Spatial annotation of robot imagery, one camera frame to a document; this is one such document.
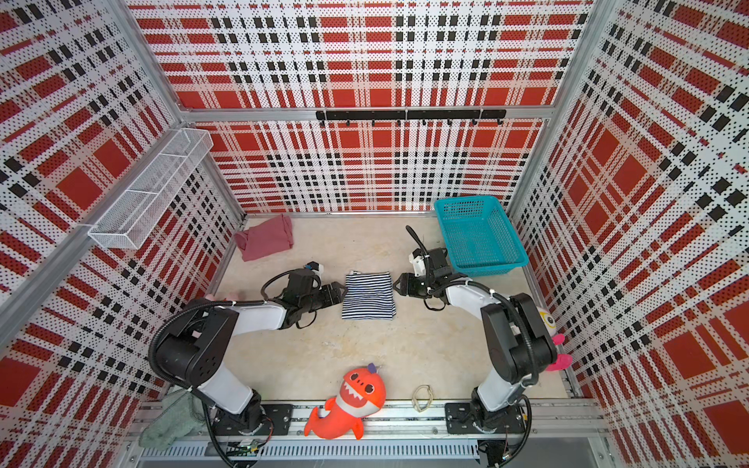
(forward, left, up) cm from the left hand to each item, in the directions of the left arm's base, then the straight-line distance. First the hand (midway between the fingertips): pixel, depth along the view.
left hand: (343, 290), depth 95 cm
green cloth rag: (-36, +38, -1) cm, 52 cm away
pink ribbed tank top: (+24, +33, -1) cm, 41 cm away
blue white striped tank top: (-1, -8, -1) cm, 8 cm away
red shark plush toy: (-32, -9, +6) cm, 34 cm away
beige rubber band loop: (-32, -22, -1) cm, 39 cm away
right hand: (-1, -20, +4) cm, 20 cm away
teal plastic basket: (+28, -51, -4) cm, 58 cm away
